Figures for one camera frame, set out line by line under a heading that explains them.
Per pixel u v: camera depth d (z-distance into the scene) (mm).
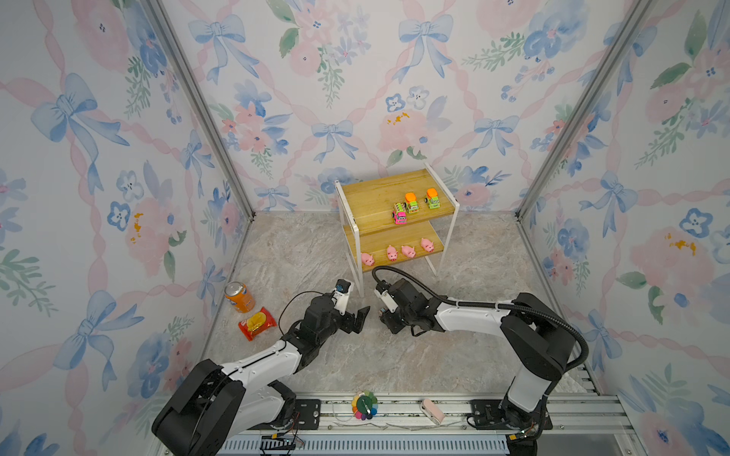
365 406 748
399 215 717
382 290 813
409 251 856
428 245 876
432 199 751
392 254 855
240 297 854
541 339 469
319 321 653
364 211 757
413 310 708
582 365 470
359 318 766
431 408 733
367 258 837
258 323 878
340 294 735
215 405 416
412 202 746
